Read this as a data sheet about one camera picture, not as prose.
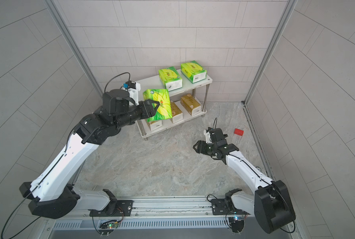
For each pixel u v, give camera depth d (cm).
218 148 63
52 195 37
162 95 61
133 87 52
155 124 90
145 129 88
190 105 100
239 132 98
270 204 39
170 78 75
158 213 71
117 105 42
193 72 79
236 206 60
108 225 66
